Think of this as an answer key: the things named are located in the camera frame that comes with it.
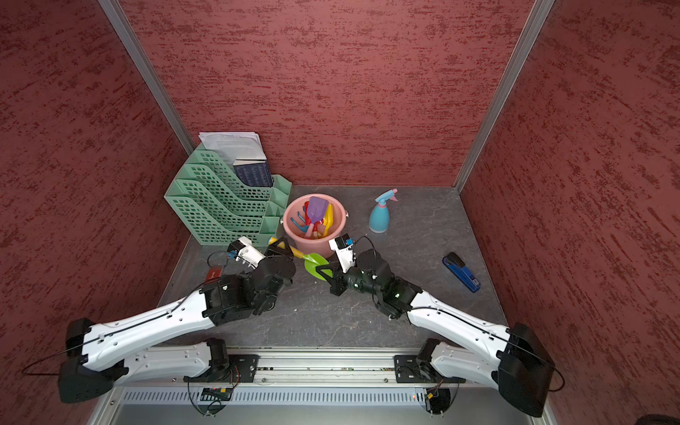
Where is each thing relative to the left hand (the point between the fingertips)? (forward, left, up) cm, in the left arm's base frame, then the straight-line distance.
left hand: (289, 245), depth 70 cm
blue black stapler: (+4, -57, -23) cm, 61 cm away
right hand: (-5, -8, -7) cm, 12 cm away
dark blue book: (+43, +23, -12) cm, 50 cm away
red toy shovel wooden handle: (+21, -1, -14) cm, 26 cm away
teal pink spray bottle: (+24, -28, -20) cm, 42 cm away
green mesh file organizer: (+24, +33, -15) cm, 44 cm away
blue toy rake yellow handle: (+18, 0, -17) cm, 25 cm away
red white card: (+4, +32, -25) cm, 41 cm away
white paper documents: (+47, +31, -3) cm, 57 cm away
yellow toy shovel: (+22, -9, -16) cm, 29 cm away
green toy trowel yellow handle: (-3, -6, -2) cm, 8 cm away
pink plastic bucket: (+7, -6, -9) cm, 13 cm away
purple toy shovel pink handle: (+24, -5, -12) cm, 27 cm away
